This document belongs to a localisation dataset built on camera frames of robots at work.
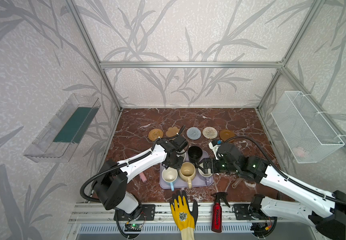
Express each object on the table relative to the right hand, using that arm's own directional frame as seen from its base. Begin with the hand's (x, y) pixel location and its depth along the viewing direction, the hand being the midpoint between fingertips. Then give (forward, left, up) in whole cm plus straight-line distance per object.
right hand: (203, 160), depth 72 cm
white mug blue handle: (-2, +17, -16) cm, 24 cm away
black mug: (+10, +3, -13) cm, 17 cm away
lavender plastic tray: (-5, +1, -19) cm, 19 cm away
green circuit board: (-26, +34, -20) cm, 47 cm away
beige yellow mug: (+1, +8, -17) cm, 19 cm away
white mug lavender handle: (-4, -3, -11) cm, 12 cm away
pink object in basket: (+4, -47, +2) cm, 48 cm away
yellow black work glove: (-22, +9, -16) cm, 29 cm away
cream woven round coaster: (+29, -9, -19) cm, 36 cm away
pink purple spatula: (-2, +33, -17) cm, 37 cm away
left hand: (+4, +12, -10) cm, 16 cm away
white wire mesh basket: (+5, -44, +15) cm, 47 cm away
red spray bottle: (-23, -6, -13) cm, 27 cm away
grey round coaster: (+29, +2, -19) cm, 34 cm away
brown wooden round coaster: (+28, -21, -20) cm, 40 cm away
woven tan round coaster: (+29, +31, -19) cm, 46 cm away
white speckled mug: (+8, +9, -10) cm, 15 cm away
